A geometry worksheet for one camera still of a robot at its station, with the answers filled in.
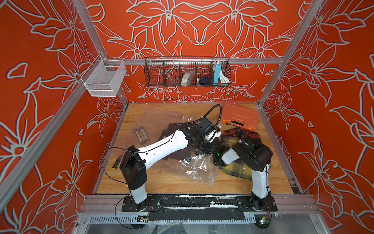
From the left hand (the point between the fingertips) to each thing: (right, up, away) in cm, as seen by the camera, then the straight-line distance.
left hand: (216, 151), depth 73 cm
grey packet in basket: (-15, +42, +18) cm, 48 cm away
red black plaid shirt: (+23, +7, +24) cm, 34 cm away
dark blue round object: (-2, +41, +21) cm, 46 cm away
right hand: (-16, -2, +14) cm, 21 cm away
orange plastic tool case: (+24, +19, +34) cm, 46 cm away
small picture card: (-46, +5, +25) cm, 53 cm away
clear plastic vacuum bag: (-43, +11, +31) cm, 54 cm away
